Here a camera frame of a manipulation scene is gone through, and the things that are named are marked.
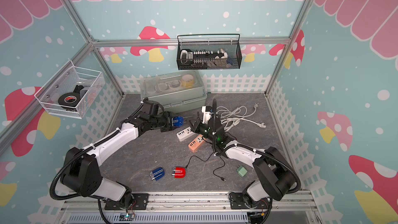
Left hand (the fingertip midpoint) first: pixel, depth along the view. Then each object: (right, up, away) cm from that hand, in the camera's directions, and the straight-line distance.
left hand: (180, 119), depth 83 cm
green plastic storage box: (-4, +15, +9) cm, 18 cm away
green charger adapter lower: (+32, -27, -2) cm, 42 cm away
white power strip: (+1, -10, +12) cm, 16 cm away
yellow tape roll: (+2, +25, +21) cm, 32 cm away
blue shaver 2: (-12, -28, -3) cm, 31 cm away
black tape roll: (-49, +10, -13) cm, 52 cm away
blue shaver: (-1, -1, -2) cm, 2 cm away
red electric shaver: (-1, -28, -1) cm, 28 cm away
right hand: (+3, 0, -4) cm, 5 cm away
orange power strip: (+7, -16, +7) cm, 19 cm away
